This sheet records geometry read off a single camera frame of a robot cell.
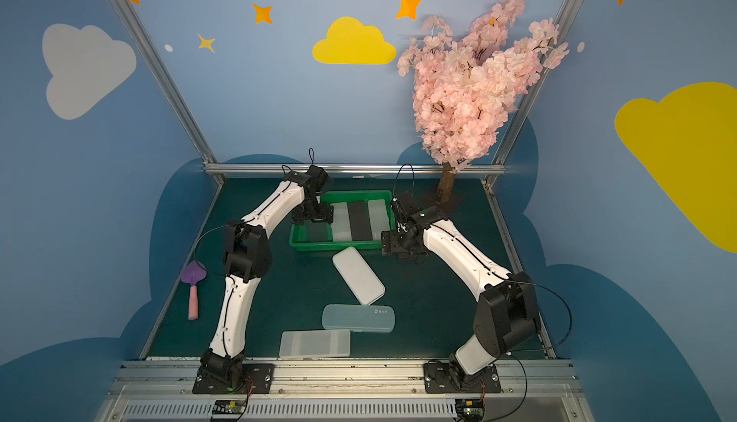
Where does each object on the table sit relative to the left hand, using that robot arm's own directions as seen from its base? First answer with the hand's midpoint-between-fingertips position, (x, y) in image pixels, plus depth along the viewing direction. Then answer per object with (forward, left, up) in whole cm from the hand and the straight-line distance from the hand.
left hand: (318, 216), depth 101 cm
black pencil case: (+4, -15, -7) cm, 17 cm away
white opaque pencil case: (-19, -16, -6) cm, 26 cm away
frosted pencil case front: (-41, -5, -5) cm, 41 cm away
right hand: (-15, -29, +7) cm, 33 cm away
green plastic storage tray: (+17, -7, -8) cm, 20 cm away
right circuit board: (-54, -46, -8) cm, 72 cm away
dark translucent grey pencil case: (-2, +1, -6) cm, 7 cm away
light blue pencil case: (-33, -16, -6) cm, 37 cm away
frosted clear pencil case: (+5, -22, -6) cm, 23 cm away
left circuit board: (-56, +16, -8) cm, 58 cm away
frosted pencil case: (+4, -7, -9) cm, 12 cm away
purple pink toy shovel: (-21, +38, -4) cm, 43 cm away
